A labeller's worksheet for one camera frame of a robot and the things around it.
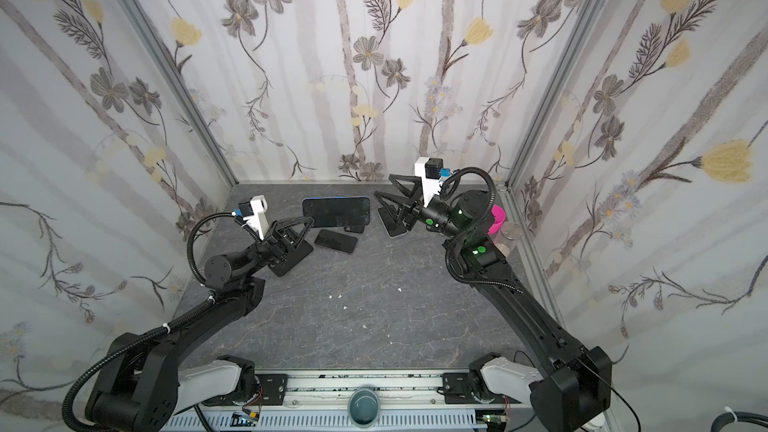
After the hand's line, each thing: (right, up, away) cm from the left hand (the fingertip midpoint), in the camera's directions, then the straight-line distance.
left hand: (307, 219), depth 62 cm
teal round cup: (+11, -46, +8) cm, 48 cm away
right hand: (+16, +7, -4) cm, 18 cm away
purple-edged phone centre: (-2, -9, +45) cm, 46 cm away
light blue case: (+18, -5, +42) cm, 46 cm away
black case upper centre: (+5, -5, +44) cm, 45 cm away
